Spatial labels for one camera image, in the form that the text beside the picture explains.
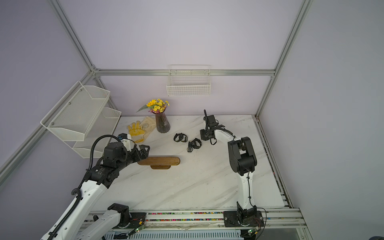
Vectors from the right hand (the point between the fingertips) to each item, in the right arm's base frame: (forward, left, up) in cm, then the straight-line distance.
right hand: (206, 135), depth 104 cm
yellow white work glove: (+4, +51, 0) cm, 51 cm away
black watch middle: (-6, +8, 0) cm, 10 cm away
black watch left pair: (-1, +18, 0) cm, 18 cm away
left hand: (-22, +36, +17) cm, 45 cm away
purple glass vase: (+7, +31, +6) cm, 32 cm away
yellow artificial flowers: (+8, +32, +22) cm, 39 cm away
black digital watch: (-19, -2, +22) cm, 29 cm away
